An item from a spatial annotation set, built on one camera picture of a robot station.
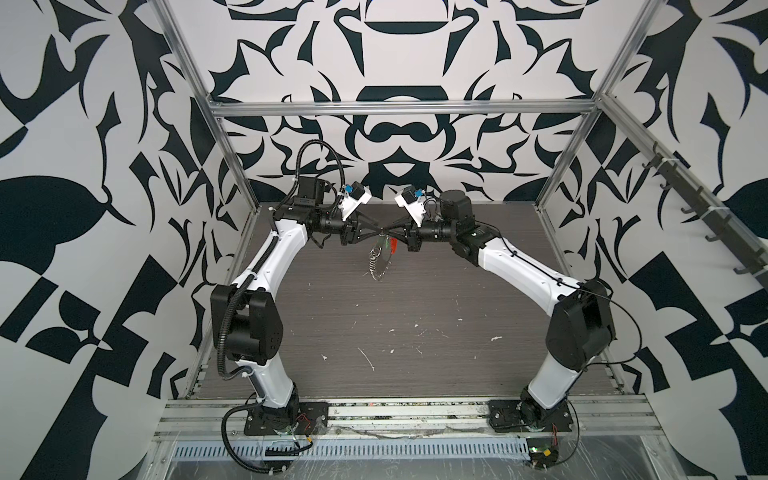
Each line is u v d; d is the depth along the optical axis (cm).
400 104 91
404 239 73
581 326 46
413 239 70
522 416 73
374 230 76
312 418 74
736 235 54
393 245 88
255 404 62
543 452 71
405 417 76
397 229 73
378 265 80
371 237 76
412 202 68
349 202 70
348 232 70
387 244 78
